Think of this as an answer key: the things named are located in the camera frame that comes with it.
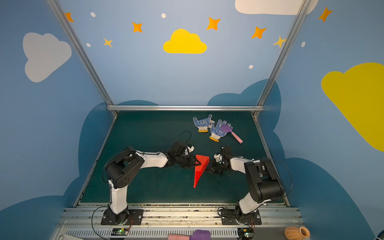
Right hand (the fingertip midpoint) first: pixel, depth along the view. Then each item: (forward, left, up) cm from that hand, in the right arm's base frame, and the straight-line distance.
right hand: (206, 168), depth 91 cm
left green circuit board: (-34, +42, -1) cm, 54 cm away
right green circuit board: (-32, -19, -1) cm, 37 cm away
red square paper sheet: (-1, +4, 0) cm, 4 cm away
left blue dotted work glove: (+36, +2, 0) cm, 36 cm away
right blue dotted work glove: (+29, -8, -1) cm, 30 cm away
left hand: (0, +3, +4) cm, 5 cm away
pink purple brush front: (-33, +2, 0) cm, 33 cm away
